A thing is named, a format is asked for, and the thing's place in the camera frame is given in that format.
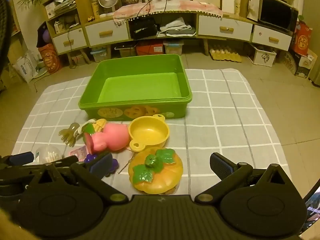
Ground grey checked mat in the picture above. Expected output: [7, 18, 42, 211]
[11, 69, 292, 197]

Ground white shopping bag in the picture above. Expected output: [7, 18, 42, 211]
[12, 51, 40, 83]

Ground egg tray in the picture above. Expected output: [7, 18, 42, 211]
[209, 46, 243, 63]

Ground stack of papers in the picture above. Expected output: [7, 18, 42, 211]
[53, 0, 77, 16]

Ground black bag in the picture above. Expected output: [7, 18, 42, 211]
[129, 17, 160, 41]

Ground black microwave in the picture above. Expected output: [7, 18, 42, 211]
[258, 0, 300, 32]

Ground pink cloth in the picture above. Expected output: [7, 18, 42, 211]
[112, 0, 223, 27]

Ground metal hairpin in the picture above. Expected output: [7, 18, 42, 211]
[118, 154, 136, 175]

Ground yellow green toy corn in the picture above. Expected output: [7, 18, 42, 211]
[83, 118, 108, 135]

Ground orange toy pumpkin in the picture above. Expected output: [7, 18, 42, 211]
[128, 148, 183, 195]

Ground clear cotton swab jar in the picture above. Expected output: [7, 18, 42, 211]
[35, 145, 63, 165]

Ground folded clothes pile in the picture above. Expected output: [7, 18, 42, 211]
[159, 16, 197, 37]

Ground pink toy gourd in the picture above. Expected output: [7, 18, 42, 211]
[84, 123, 131, 155]

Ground wooden TV cabinet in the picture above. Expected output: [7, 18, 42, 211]
[41, 0, 300, 68]

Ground red gift box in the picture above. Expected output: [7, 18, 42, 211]
[291, 21, 313, 57]

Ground clear storage box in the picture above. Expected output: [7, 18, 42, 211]
[90, 46, 112, 63]
[163, 41, 185, 56]

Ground pink printed card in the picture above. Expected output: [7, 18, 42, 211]
[69, 147, 88, 161]

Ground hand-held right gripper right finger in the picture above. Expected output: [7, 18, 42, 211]
[194, 152, 295, 204]

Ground yellow toy pot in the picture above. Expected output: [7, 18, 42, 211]
[128, 114, 170, 153]

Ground green plastic bin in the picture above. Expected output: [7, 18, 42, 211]
[78, 54, 193, 121]

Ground white crate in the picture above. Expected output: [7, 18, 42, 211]
[248, 43, 277, 67]

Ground translucent toy fork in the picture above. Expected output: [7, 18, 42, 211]
[59, 122, 81, 147]

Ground red patterned bag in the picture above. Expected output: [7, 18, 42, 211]
[38, 43, 63, 75]

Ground white box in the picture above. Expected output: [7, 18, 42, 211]
[246, 0, 262, 22]

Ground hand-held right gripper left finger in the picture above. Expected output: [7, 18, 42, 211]
[24, 152, 128, 204]

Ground purple toy grapes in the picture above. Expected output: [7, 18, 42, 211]
[84, 154, 119, 177]

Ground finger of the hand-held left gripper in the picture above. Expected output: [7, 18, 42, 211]
[0, 152, 35, 166]
[0, 155, 78, 177]

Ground white drawer wooden handle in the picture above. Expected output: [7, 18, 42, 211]
[251, 24, 292, 51]
[52, 27, 85, 55]
[84, 19, 130, 47]
[198, 14, 253, 42]

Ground cardboard box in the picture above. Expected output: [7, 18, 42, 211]
[289, 51, 318, 78]

